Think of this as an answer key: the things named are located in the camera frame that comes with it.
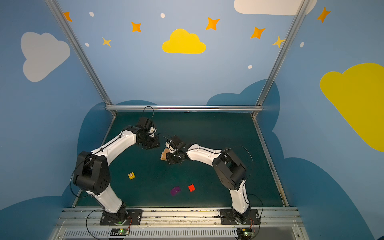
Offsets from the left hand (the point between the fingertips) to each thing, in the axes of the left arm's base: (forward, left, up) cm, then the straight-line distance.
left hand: (161, 144), depth 90 cm
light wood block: (0, -2, -7) cm, 7 cm away
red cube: (-22, -19, -10) cm, 31 cm away
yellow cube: (-16, +16, -9) cm, 25 cm away
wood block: (-4, -1, -7) cm, 9 cm away
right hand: (-8, -5, -5) cm, 10 cm away
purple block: (-24, -10, -9) cm, 28 cm away
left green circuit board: (-43, +15, -10) cm, 47 cm away
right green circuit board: (-43, -45, -11) cm, 63 cm away
